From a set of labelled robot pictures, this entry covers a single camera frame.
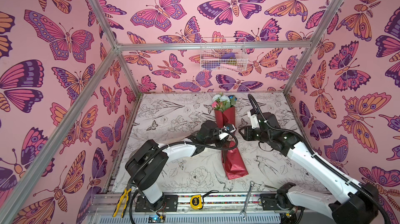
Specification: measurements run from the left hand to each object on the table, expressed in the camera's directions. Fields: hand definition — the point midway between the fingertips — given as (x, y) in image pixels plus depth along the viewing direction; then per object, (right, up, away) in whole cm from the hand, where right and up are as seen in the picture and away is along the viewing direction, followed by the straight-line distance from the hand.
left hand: (230, 132), depth 83 cm
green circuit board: (-37, -39, -11) cm, 54 cm away
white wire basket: (-2, +46, +12) cm, 48 cm away
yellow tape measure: (-18, -31, -11) cm, 38 cm away
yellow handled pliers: (-52, -28, -7) cm, 60 cm away
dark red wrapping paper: (+1, -16, -3) cm, 16 cm away
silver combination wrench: (+4, -35, -12) cm, 37 cm away
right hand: (+5, +3, -5) cm, 8 cm away
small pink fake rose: (-7, +16, +26) cm, 31 cm away
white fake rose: (-1, +18, +23) cm, 29 cm away
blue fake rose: (+6, +19, +26) cm, 33 cm away
